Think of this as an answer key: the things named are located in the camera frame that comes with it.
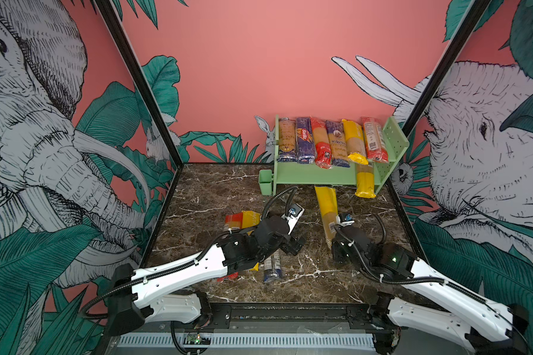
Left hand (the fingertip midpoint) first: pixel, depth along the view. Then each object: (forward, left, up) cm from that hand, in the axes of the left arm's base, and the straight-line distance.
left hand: (296, 222), depth 69 cm
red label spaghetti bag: (+30, -35, +4) cm, 46 cm away
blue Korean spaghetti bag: (+25, -19, +4) cm, 32 cm away
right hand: (-3, -12, -8) cm, 15 cm away
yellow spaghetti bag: (+13, -14, -8) cm, 21 cm away
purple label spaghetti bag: (-6, +7, -23) cm, 25 cm away
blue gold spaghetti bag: (+36, 0, +4) cm, 36 cm away
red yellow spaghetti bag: (+16, +19, -24) cm, 34 cm away
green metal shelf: (+33, -9, -15) cm, 38 cm away
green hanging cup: (+36, +9, -22) cm, 43 cm away
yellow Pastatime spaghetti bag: (+28, -26, +5) cm, 38 cm away
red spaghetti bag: (+24, -12, +5) cm, 27 cm away
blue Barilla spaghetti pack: (+33, -7, +5) cm, 34 cm away
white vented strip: (-28, +15, -26) cm, 41 cm away
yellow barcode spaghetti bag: (+26, -34, -11) cm, 45 cm away
